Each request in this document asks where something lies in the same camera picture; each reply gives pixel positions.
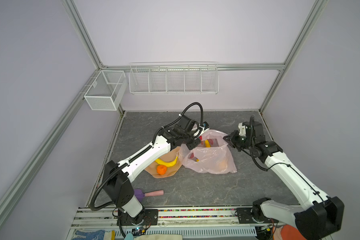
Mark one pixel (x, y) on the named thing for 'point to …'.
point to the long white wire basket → (174, 77)
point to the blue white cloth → (97, 235)
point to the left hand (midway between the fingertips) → (197, 138)
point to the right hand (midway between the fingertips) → (222, 136)
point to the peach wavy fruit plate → (171, 155)
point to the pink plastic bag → (212, 156)
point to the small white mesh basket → (107, 90)
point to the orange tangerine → (161, 169)
